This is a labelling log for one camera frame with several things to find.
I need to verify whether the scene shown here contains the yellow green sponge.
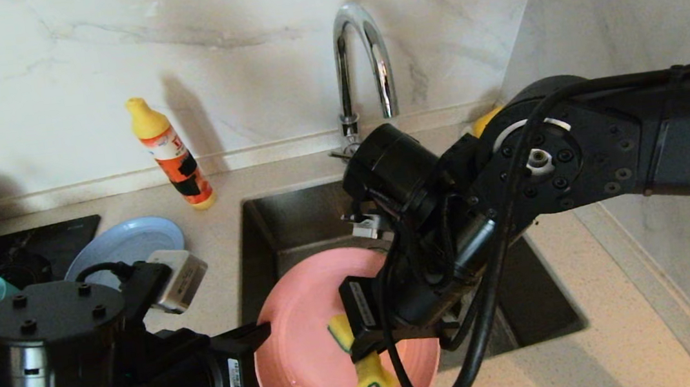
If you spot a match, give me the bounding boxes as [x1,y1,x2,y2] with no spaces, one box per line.
[326,308,399,387]

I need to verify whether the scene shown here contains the pink plate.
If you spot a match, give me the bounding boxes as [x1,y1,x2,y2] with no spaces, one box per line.
[242,238,445,387]

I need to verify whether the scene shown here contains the grey-blue plate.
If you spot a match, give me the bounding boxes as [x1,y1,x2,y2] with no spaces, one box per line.
[58,212,190,297]

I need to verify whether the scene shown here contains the orange detergent bottle yellow cap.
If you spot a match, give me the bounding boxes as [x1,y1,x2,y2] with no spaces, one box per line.
[125,90,219,218]

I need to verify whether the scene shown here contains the stainless steel sink basin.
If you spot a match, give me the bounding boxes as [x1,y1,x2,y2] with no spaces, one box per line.
[214,143,595,387]

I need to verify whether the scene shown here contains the black induction cooktop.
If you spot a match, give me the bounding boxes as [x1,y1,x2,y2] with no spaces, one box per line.
[0,213,108,292]

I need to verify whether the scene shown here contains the yellow pear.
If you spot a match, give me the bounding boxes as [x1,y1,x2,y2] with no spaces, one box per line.
[471,104,508,139]

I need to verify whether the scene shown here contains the chrome gooseneck faucet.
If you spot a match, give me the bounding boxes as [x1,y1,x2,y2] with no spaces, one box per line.
[311,0,405,160]

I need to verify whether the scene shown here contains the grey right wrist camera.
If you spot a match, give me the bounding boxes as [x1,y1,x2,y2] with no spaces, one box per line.
[341,208,393,243]

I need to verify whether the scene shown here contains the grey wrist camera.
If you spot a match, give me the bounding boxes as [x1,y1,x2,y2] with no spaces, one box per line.
[341,208,393,243]
[145,245,214,318]

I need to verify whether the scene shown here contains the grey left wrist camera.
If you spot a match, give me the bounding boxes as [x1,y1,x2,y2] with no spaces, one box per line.
[145,245,214,318]

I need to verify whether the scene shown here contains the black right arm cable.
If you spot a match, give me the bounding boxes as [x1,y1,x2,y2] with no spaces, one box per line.
[356,52,690,387]

